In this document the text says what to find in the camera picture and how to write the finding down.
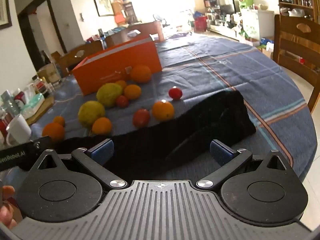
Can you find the dark door frame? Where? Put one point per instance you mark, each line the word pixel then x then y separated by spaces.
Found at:
pixel 25 37

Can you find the red tomato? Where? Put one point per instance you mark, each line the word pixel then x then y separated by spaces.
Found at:
pixel 141 118
pixel 122 101
pixel 175 93

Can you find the black television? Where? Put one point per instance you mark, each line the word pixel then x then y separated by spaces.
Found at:
pixel 228 6

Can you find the stacked cardboard boxes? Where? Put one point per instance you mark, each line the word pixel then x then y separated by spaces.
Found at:
pixel 122 11

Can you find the wooden chair with cutout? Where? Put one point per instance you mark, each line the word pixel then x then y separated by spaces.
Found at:
pixel 295 42
pixel 147 30
pixel 75 57

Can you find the person's left hand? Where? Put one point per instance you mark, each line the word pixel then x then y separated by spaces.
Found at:
pixel 6 212

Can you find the small orange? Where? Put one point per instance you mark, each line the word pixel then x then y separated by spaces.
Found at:
pixel 121 83
pixel 59 120

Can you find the large orange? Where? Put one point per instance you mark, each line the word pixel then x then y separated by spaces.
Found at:
pixel 140 73

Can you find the dark bottle with red label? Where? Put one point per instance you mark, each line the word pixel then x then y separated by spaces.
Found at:
pixel 40 86

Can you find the dark framed picture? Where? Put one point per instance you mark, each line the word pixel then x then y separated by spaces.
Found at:
pixel 5 5

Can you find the white mug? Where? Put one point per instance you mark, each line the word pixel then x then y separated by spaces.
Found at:
pixel 18 128

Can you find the blue plaid tablecloth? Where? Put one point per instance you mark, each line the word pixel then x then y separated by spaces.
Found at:
pixel 225 75

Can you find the large framed painting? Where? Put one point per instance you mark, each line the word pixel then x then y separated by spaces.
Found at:
pixel 103 1

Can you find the yellow green citrus fruit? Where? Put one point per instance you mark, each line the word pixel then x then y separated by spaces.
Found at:
pixel 109 95
pixel 90 112

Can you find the white cabinet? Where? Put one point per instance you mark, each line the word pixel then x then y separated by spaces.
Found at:
pixel 257 23

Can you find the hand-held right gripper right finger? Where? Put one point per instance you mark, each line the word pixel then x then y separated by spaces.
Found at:
pixel 221 152

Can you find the red basket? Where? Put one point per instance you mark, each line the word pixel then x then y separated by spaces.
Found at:
pixel 200 24

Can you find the blue bottle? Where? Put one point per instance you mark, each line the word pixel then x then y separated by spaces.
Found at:
pixel 103 41

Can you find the orange cardboard box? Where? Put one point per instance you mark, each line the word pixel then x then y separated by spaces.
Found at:
pixel 105 66

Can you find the green box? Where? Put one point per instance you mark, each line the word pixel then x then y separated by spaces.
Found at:
pixel 246 2

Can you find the white television stand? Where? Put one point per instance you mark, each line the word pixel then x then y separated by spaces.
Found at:
pixel 223 31

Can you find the brown cardboard box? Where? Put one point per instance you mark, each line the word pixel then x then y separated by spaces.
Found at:
pixel 51 73

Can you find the teal white tissue pack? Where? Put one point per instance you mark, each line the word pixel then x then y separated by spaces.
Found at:
pixel 32 103

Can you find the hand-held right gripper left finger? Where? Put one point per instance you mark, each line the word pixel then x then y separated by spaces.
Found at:
pixel 101 152

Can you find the wooden shelf cabinet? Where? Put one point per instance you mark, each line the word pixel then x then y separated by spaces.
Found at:
pixel 297 5

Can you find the wooden board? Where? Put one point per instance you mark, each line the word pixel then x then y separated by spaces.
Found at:
pixel 41 112

